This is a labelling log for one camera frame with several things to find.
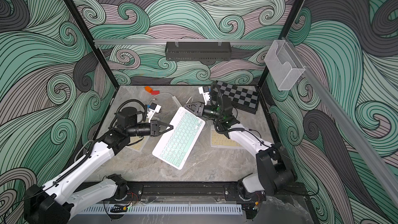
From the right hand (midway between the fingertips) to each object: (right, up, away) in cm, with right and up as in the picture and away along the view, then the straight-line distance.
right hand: (186, 104), depth 72 cm
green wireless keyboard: (-4, -17, -7) cm, 19 cm away
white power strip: (-9, +1, +34) cm, 36 cm away
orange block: (-33, +10, +46) cm, 57 cm away
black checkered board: (+40, +3, +35) cm, 53 cm away
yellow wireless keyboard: (+18, -22, +18) cm, 33 cm away
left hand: (-6, -11, -6) cm, 13 cm away
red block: (-26, +7, +43) cm, 51 cm away
